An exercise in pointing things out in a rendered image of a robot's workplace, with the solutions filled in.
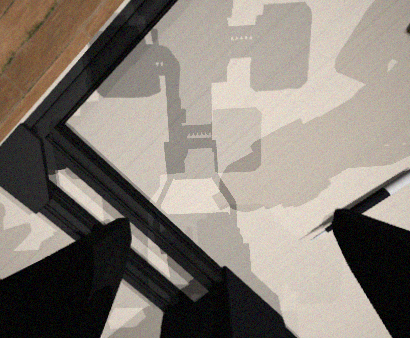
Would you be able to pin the black tester probe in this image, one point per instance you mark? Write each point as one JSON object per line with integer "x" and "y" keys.
{"x": 377, "y": 197}

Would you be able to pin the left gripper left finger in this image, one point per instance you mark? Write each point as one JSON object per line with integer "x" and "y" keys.
{"x": 70, "y": 293}

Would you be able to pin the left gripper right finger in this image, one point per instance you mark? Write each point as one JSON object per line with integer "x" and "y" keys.
{"x": 378, "y": 254}

